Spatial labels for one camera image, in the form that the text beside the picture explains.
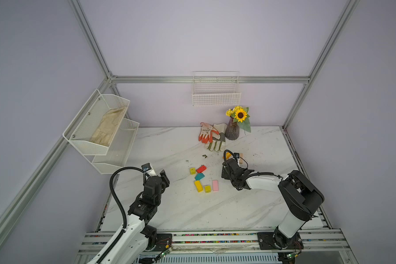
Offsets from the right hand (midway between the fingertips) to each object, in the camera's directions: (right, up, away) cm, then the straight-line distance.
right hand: (228, 170), depth 95 cm
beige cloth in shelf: (-62, +21, -18) cm, 68 cm away
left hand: (-37, +1, -14) cm, 40 cm away
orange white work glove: (-12, +25, +22) cm, 36 cm away
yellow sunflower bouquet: (+7, +32, 0) cm, 33 cm away
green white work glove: (-4, +15, +15) cm, 22 cm away
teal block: (-17, -3, -1) cm, 18 cm away
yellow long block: (-17, -8, -5) cm, 20 cm away
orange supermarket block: (-3, +10, -14) cm, 18 cm away
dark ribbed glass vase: (+5, +24, +16) cm, 29 cm away
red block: (-16, 0, +3) cm, 16 cm away
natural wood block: (+10, +8, +9) cm, 16 cm away
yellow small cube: (-13, -10, -5) cm, 17 cm away
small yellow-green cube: (-21, -1, 0) cm, 21 cm away
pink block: (-8, -8, -4) cm, 12 cm away
